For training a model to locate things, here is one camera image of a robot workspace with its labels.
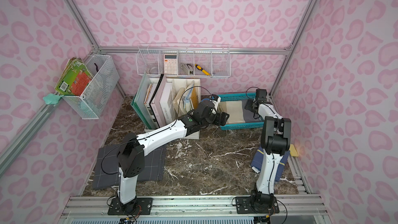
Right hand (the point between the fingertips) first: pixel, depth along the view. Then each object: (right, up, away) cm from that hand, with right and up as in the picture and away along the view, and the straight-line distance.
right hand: (250, 103), depth 104 cm
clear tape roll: (-63, +20, -9) cm, 66 cm away
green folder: (-63, 0, -28) cm, 69 cm away
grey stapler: (-41, +21, -9) cm, 47 cm away
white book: (-51, 0, -23) cm, 56 cm away
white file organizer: (-42, +7, -10) cm, 44 cm away
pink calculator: (-52, +24, -9) cm, 58 cm away
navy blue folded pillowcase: (-1, -32, -16) cm, 36 cm away
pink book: (-55, -1, -29) cm, 62 cm away
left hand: (-21, -5, -22) cm, 31 cm away
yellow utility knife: (-34, +22, -7) cm, 41 cm away
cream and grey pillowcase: (-9, -7, -1) cm, 11 cm away
